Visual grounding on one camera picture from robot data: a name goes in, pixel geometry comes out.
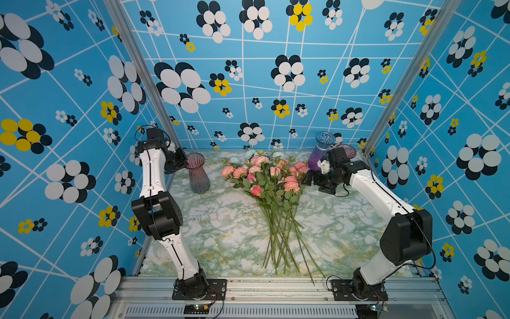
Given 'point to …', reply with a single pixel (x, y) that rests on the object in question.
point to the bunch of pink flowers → (273, 180)
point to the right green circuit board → (366, 311)
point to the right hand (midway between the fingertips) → (312, 184)
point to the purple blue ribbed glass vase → (323, 139)
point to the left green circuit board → (196, 309)
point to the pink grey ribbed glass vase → (198, 181)
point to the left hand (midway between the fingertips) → (188, 160)
